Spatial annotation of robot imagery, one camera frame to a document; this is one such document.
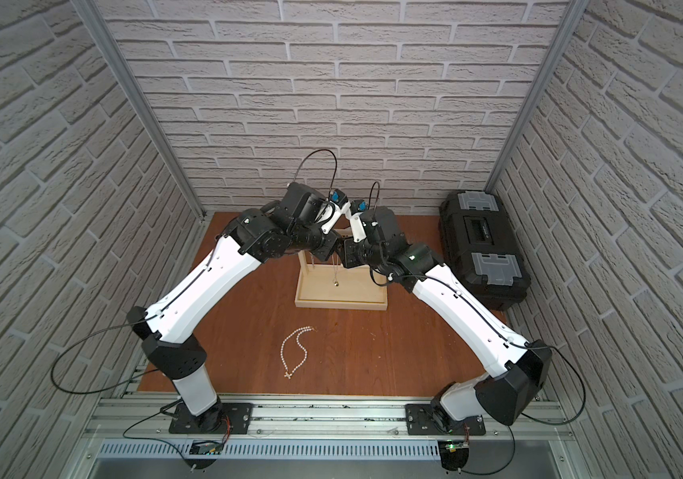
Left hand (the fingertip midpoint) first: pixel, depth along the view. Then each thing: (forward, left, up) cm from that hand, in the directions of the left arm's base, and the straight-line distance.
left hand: (345, 235), depth 69 cm
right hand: (0, 0, -4) cm, 4 cm away
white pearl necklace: (-22, +15, -34) cm, 43 cm away
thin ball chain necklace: (+12, +3, -37) cm, 39 cm away
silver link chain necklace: (-8, +7, +1) cm, 11 cm away
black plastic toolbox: (+10, -43, -17) cm, 47 cm away
